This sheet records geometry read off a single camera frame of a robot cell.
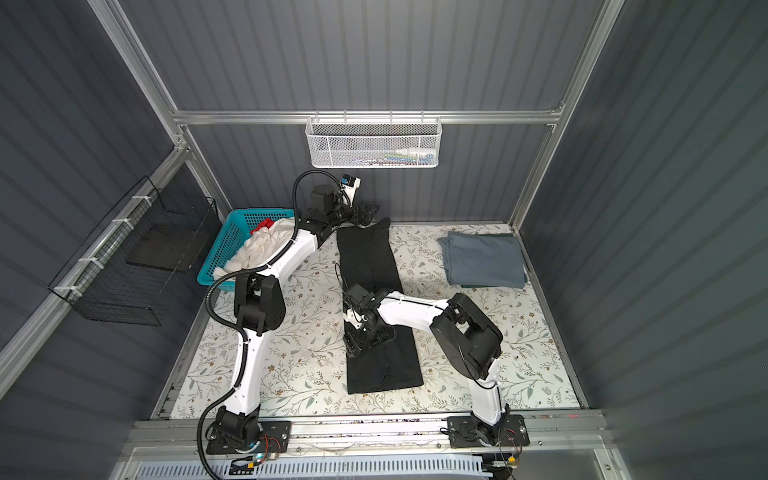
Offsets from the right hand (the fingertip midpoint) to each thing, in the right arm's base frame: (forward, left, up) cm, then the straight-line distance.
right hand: (362, 350), depth 88 cm
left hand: (+41, -1, +23) cm, 47 cm away
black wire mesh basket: (+9, +54, +29) cm, 62 cm away
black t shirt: (+36, 0, -1) cm, 36 cm away
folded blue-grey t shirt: (+31, -41, +3) cm, 51 cm away
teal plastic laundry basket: (+43, +51, +7) cm, 67 cm away
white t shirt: (+34, +38, +7) cm, 52 cm away
